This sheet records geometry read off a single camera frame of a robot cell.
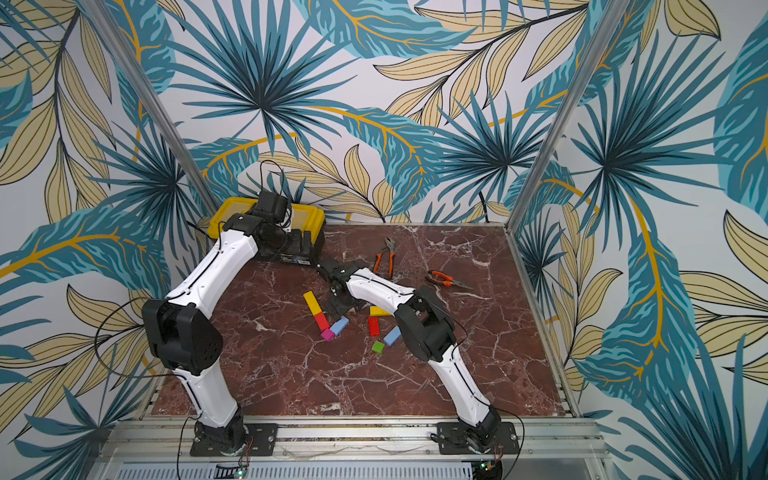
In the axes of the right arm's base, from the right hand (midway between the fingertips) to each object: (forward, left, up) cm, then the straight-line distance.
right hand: (349, 302), depth 97 cm
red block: (-6, +8, 0) cm, 10 cm away
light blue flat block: (-12, -14, -1) cm, 18 cm away
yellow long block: (-3, -9, 0) cm, 9 cm away
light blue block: (-8, +3, 0) cm, 8 cm away
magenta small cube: (-11, +6, 0) cm, 12 cm away
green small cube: (-15, -9, -1) cm, 18 cm away
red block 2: (-8, -8, -2) cm, 11 cm away
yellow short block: (+1, +12, -1) cm, 12 cm away
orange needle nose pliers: (+7, -34, 0) cm, 34 cm away
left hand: (+7, +14, +19) cm, 24 cm away
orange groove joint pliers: (+25, -14, -1) cm, 29 cm away
